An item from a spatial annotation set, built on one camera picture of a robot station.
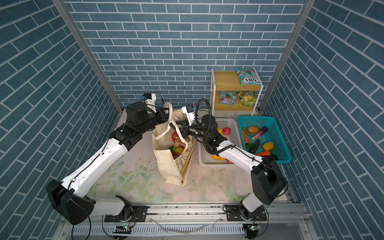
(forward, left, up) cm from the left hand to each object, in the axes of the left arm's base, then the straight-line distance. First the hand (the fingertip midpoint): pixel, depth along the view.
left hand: (172, 109), depth 71 cm
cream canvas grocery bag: (-22, 0, -22) cm, 31 cm away
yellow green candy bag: (+28, -48, -17) cm, 59 cm away
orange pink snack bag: (-8, -2, -24) cm, 25 cm away
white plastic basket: (-10, -18, -34) cm, 40 cm away
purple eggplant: (+9, -56, -33) cm, 66 cm away
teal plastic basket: (+6, -64, -30) cm, 71 cm away
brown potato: (+11, -53, -32) cm, 62 cm away
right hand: (-7, +1, -3) cm, 8 cm away
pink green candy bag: (+29, -35, -17) cm, 48 cm away
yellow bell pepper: (-3, -58, -30) cm, 65 cm away
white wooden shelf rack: (+29, -33, -4) cm, 44 cm away
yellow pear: (-10, -23, -31) cm, 40 cm away
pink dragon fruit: (0, +1, -23) cm, 24 cm away
